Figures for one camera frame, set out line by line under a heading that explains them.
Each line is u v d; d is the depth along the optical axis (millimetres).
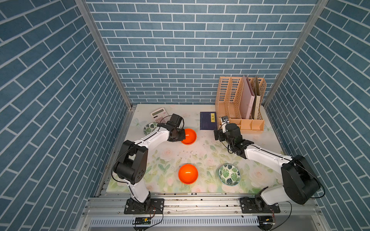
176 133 707
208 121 1096
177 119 741
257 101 898
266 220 706
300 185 432
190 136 927
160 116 1111
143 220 719
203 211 733
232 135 667
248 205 736
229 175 835
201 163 890
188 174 825
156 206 731
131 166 468
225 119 767
